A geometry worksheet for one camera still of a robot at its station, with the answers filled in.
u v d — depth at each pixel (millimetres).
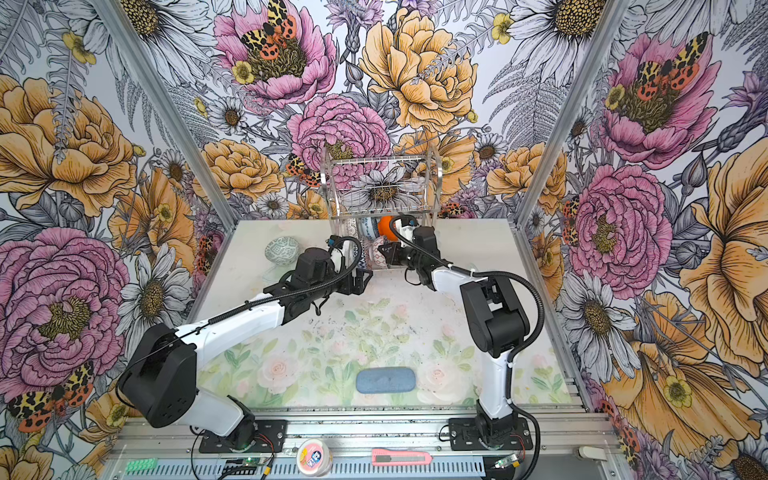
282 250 1118
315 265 653
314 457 628
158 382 431
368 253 990
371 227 1025
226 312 522
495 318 534
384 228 1052
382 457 716
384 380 804
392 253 854
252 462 711
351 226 1022
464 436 738
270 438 732
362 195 1159
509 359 554
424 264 787
